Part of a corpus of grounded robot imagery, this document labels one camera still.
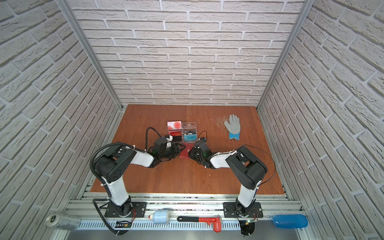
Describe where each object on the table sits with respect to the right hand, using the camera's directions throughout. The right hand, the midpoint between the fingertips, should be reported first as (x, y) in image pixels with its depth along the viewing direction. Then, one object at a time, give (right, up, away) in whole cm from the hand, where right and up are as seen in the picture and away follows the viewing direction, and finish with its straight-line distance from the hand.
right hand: (187, 152), depth 93 cm
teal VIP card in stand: (+1, +9, +5) cm, 10 cm away
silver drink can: (-50, -22, -32) cm, 63 cm away
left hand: (-1, +4, 0) cm, 4 cm away
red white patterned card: (-9, +17, +5) cm, 20 cm away
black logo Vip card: (+1, +13, +5) cm, 14 cm away
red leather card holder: (-2, -1, -1) cm, 2 cm away
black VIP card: (-7, +8, +5) cm, 12 cm away
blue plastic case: (+50, -27, -24) cm, 62 cm away
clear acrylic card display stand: (-3, +12, +5) cm, 14 cm away
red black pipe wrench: (+16, -28, -23) cm, 40 cm away
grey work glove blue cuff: (+33, +16, +15) cm, 40 cm away
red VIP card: (-9, +12, +5) cm, 16 cm away
